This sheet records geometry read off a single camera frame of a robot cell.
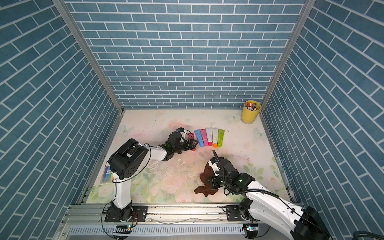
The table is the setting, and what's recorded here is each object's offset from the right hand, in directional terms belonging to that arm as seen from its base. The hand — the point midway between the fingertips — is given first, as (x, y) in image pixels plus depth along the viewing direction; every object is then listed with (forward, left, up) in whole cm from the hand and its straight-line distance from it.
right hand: (208, 181), depth 80 cm
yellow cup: (+48, -27, +2) cm, 56 cm away
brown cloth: (+2, +2, +2) cm, 3 cm away
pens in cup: (+54, -29, +7) cm, 62 cm away
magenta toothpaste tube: (+35, +5, -3) cm, 36 cm away
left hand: (+24, +8, -1) cm, 25 cm away
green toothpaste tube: (+34, -8, -4) cm, 35 cm away
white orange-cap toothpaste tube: (+38, -4, -4) cm, 38 cm away
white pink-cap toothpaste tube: (+32, 0, -2) cm, 32 cm away
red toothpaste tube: (+31, +13, -4) cm, 34 cm away
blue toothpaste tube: (+30, +7, -3) cm, 31 cm away
